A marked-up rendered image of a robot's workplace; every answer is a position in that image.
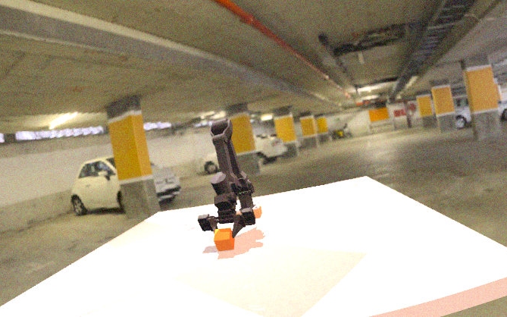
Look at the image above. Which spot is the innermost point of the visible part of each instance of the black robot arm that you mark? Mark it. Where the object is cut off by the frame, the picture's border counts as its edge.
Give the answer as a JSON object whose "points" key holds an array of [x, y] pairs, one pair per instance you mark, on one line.
{"points": [[231, 181]]}

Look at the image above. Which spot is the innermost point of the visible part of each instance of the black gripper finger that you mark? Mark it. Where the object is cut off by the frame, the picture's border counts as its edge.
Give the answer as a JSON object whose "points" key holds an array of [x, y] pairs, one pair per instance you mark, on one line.
{"points": [[238, 224], [211, 224]]}

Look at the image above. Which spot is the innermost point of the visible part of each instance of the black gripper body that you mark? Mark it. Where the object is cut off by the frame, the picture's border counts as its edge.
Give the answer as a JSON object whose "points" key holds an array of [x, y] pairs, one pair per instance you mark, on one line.
{"points": [[226, 217]]}

